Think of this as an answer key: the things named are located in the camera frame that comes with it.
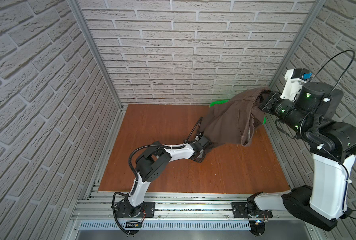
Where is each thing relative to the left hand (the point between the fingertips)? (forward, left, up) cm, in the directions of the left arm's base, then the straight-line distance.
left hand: (196, 147), depth 95 cm
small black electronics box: (-40, +35, -5) cm, 53 cm away
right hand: (-8, -18, +52) cm, 56 cm away
